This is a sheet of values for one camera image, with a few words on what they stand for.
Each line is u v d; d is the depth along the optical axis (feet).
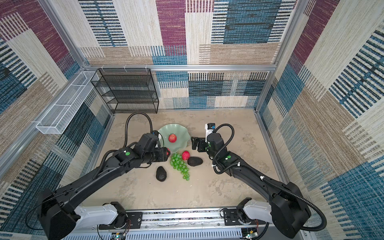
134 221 2.40
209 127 2.30
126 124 2.07
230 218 2.41
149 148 1.94
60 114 2.39
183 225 2.39
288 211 1.32
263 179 1.52
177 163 2.93
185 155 3.00
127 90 3.65
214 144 1.96
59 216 1.23
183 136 3.33
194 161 2.92
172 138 3.24
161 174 2.79
